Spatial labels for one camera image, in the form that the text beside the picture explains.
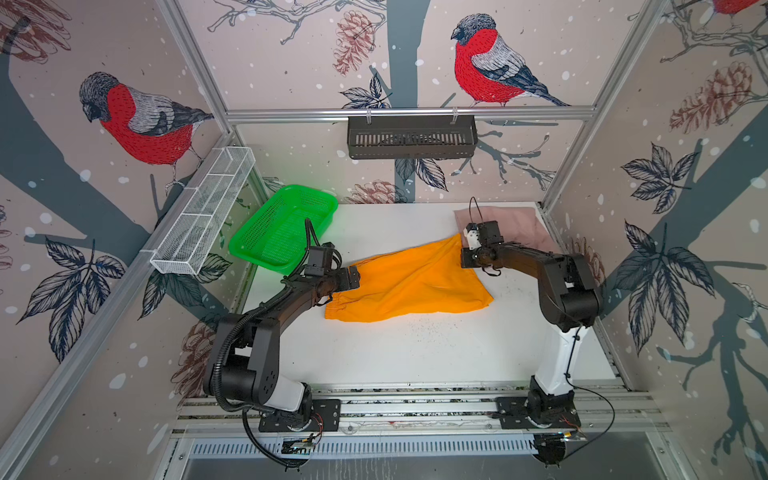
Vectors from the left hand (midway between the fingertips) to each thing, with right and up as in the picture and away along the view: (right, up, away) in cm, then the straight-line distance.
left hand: (346, 276), depth 91 cm
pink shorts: (+62, +17, +19) cm, 67 cm away
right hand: (+40, +4, +12) cm, 42 cm away
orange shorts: (+28, -2, +7) cm, 29 cm away
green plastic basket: (-31, +12, +21) cm, 39 cm away
